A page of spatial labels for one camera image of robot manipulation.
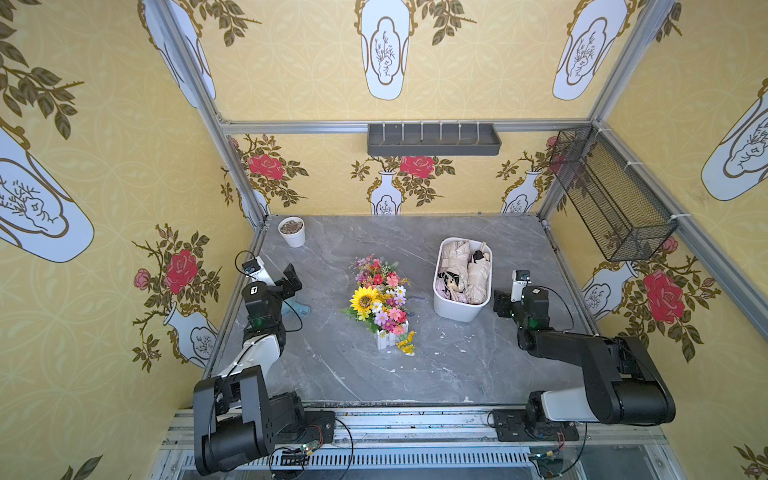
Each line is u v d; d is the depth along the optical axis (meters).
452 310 0.86
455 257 0.90
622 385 0.44
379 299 0.73
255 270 0.73
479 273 0.86
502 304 0.84
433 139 0.93
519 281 0.82
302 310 0.92
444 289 0.89
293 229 1.07
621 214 0.75
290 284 0.80
